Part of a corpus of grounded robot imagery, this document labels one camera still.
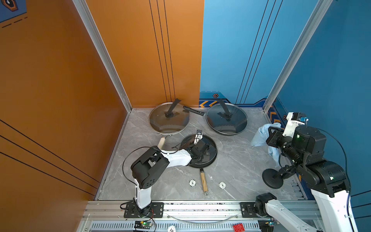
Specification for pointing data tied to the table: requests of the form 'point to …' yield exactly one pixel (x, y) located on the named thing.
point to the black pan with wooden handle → (193, 161)
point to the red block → (238, 227)
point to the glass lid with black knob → (188, 140)
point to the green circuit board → (141, 224)
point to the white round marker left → (192, 182)
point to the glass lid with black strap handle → (169, 118)
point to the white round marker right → (222, 185)
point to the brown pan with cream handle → (168, 118)
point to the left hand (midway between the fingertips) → (202, 141)
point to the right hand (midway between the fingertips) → (269, 127)
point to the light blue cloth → (260, 139)
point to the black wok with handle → (224, 119)
